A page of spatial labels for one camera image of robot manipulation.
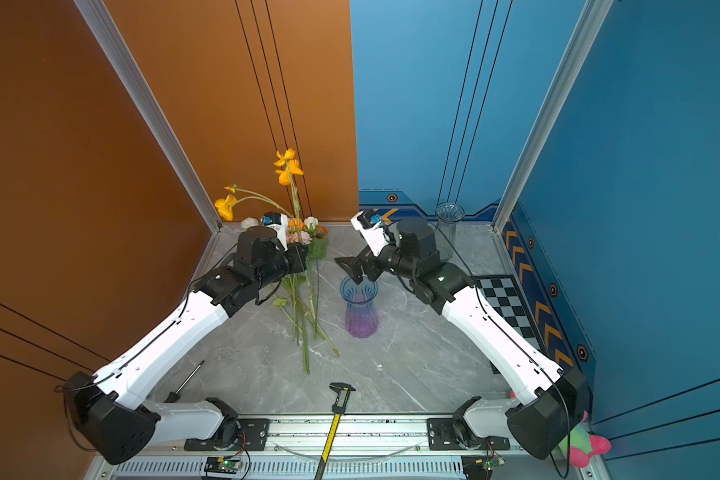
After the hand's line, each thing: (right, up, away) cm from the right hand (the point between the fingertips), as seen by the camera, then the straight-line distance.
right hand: (349, 246), depth 69 cm
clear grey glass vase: (+31, +11, +31) cm, 45 cm away
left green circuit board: (-31, -52, +2) cm, 61 cm away
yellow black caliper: (-3, -42, +9) cm, 43 cm away
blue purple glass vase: (+2, -22, +25) cm, 33 cm away
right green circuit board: (+31, -52, +1) cm, 61 cm away
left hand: (-10, +1, +6) cm, 12 cm away
